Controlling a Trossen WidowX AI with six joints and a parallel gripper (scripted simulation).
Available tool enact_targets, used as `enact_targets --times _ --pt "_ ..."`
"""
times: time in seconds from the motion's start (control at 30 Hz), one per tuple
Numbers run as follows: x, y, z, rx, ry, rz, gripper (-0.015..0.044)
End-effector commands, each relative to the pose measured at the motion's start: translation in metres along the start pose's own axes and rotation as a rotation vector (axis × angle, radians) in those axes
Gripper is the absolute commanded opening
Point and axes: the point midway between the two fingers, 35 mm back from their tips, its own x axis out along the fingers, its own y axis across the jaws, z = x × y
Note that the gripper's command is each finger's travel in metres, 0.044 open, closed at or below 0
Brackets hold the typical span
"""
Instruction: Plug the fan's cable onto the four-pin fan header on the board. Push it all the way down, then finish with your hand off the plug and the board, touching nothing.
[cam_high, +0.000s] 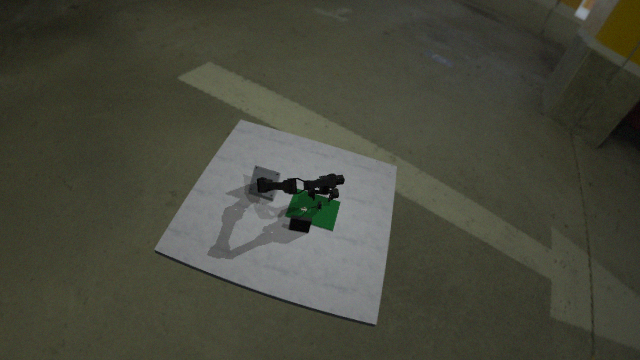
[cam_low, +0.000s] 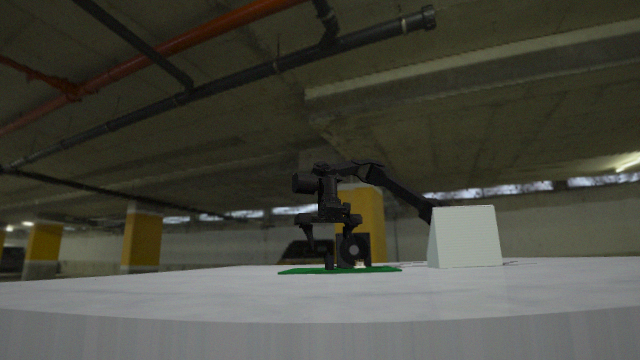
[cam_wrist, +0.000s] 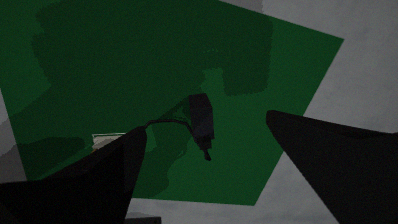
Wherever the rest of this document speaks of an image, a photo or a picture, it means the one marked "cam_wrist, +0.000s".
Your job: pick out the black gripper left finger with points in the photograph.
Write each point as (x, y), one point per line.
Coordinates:
(96, 189)

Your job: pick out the green circuit board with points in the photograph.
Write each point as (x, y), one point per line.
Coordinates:
(77, 74)

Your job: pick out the black cooling fan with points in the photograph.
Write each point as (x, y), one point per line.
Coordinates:
(144, 220)

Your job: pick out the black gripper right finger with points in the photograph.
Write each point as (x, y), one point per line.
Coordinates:
(354, 171)

